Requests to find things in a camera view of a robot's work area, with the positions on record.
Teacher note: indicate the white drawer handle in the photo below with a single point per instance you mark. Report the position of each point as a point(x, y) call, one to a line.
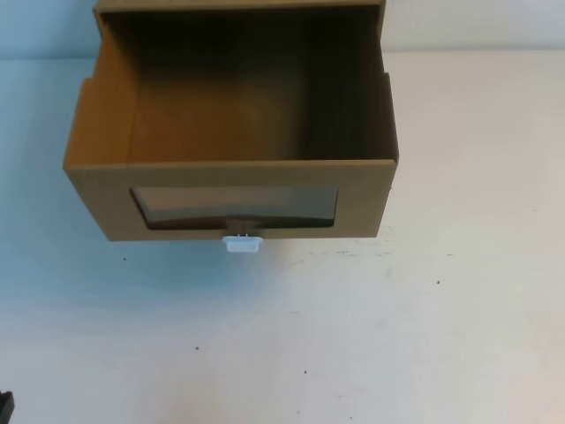
point(242, 244)

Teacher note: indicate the cardboard drawer with window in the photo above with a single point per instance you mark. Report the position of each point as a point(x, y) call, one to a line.
point(235, 120)

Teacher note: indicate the black object at edge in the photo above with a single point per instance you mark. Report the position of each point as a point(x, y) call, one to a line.
point(6, 407)

